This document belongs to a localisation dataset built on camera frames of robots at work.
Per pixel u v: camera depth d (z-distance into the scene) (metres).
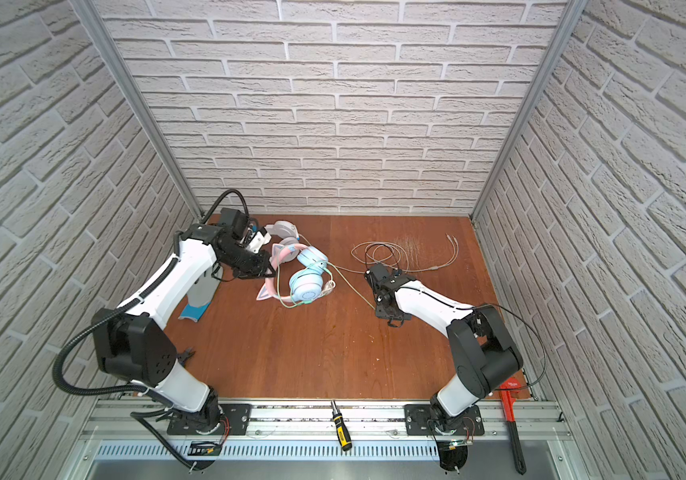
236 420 0.73
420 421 0.74
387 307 0.66
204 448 0.72
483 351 0.45
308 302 0.74
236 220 0.68
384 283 0.72
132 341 0.43
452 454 0.71
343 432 0.71
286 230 1.06
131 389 0.49
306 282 0.71
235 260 0.68
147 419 0.70
